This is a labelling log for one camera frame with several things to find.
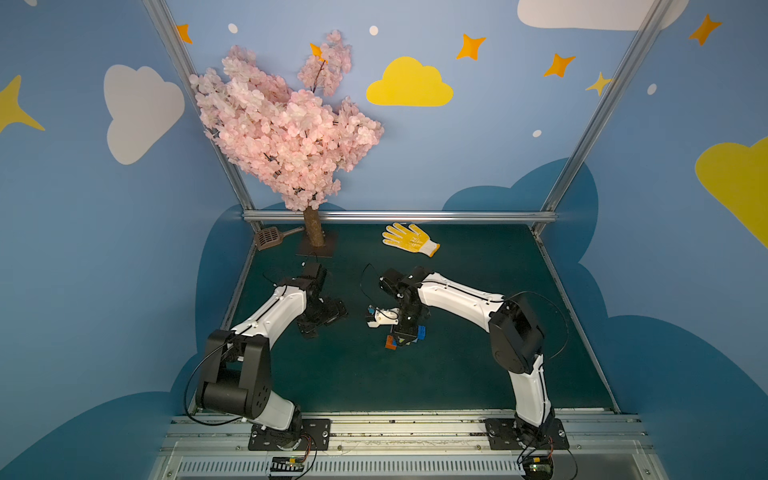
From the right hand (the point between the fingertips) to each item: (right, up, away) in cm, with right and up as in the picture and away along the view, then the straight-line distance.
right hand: (404, 331), depth 88 cm
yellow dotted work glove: (+5, +29, +31) cm, 43 cm away
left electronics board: (-29, -29, -15) cm, 44 cm away
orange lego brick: (-5, -3, -3) cm, 6 cm away
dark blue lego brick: (+4, +1, -6) cm, 7 cm away
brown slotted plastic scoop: (-51, +30, +27) cm, 65 cm away
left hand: (-21, +3, +1) cm, 21 cm away
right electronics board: (+32, -30, -14) cm, 47 cm away
